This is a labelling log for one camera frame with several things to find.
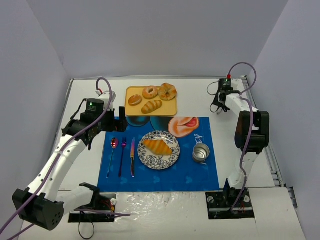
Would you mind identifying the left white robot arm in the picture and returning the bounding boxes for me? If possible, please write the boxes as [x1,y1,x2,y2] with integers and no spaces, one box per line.
[12,98,128,231]

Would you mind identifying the small striped croissant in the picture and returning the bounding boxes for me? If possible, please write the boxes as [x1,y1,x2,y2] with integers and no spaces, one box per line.
[141,100,163,114]

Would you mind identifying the blue floral plate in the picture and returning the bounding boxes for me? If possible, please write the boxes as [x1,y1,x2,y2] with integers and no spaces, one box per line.
[137,130,181,170]

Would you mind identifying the metal cup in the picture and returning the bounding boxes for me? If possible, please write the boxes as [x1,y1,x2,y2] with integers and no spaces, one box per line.
[192,143,210,164]

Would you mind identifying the glazed round bun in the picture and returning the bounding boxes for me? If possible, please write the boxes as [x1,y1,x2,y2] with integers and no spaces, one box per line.
[127,94,143,106]

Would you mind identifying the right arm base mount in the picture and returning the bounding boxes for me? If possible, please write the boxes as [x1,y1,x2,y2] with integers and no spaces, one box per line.
[205,189,255,220]

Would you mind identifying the iridescent spoon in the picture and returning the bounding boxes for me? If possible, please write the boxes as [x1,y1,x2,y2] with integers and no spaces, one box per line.
[106,137,119,178]

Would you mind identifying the twisted brown bread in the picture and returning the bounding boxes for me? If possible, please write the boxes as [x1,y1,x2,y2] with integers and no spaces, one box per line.
[158,83,177,101]

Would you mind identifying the iridescent fork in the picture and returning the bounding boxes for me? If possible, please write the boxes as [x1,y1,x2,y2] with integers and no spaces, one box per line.
[118,137,127,178]

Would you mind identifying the ring bagel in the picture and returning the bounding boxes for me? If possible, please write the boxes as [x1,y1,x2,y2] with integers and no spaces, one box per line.
[142,85,158,100]

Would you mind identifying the yellow tray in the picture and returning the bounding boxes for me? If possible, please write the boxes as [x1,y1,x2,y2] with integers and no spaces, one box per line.
[124,86,178,117]

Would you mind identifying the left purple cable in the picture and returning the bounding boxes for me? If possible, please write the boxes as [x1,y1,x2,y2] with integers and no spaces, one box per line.
[0,77,131,240]

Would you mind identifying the blue printed placemat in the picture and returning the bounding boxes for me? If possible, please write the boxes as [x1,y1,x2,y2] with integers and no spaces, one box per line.
[97,116,220,192]

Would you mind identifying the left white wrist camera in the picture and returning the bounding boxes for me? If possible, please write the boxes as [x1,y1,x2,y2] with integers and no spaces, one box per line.
[95,90,117,104]

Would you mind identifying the large striped croissant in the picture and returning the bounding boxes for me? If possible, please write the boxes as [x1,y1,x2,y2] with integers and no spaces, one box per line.
[142,139,172,156]

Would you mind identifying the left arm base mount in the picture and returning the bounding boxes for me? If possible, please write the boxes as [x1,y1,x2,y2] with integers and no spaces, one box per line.
[67,193,117,224]

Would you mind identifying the iridescent knife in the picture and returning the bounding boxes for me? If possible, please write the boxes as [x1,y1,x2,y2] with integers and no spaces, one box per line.
[130,138,135,178]

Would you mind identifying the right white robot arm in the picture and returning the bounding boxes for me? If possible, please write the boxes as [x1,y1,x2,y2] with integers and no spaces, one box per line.
[212,77,270,192]

